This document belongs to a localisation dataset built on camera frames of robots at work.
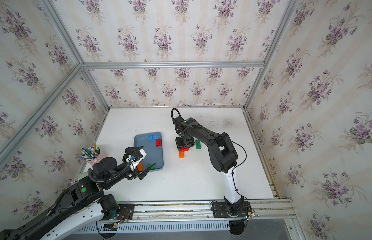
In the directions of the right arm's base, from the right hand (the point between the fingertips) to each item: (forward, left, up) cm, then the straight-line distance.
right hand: (185, 147), depth 93 cm
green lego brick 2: (+4, -9, -3) cm, 10 cm away
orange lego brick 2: (-4, +2, -2) cm, 5 cm away
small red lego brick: (+5, +18, -3) cm, 19 cm away
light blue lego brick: (+9, +22, -3) cm, 24 cm away
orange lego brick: (-24, +16, +27) cm, 40 cm away
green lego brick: (-22, +13, +21) cm, 33 cm away
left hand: (-16, +15, +21) cm, 30 cm away
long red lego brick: (-2, +1, +2) cm, 3 cm away
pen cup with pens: (-9, +53, +6) cm, 54 cm away
